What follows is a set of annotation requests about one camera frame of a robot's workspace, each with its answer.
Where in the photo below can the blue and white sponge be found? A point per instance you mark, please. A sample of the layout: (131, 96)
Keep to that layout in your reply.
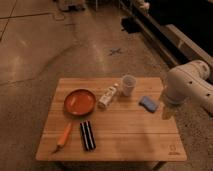
(148, 104)

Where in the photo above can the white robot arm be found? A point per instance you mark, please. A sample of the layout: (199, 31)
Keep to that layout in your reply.
(190, 80)

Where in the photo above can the orange ceramic bowl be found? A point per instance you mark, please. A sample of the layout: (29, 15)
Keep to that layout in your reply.
(79, 102)

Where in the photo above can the white plastic bottle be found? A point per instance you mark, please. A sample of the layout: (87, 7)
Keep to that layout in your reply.
(107, 97)

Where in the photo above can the white plastic cup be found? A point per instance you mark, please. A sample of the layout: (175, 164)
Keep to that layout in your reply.
(128, 83)

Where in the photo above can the wooden table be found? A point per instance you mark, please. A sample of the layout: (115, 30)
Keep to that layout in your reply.
(124, 131)

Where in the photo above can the black striped rectangular block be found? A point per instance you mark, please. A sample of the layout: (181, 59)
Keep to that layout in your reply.
(87, 135)

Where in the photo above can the black box on floor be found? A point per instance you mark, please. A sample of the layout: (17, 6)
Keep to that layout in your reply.
(129, 25)

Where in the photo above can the long grey shelf unit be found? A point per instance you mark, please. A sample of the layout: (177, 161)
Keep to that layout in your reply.
(169, 38)

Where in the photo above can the orange handled knife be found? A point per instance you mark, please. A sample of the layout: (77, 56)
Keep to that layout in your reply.
(63, 138)

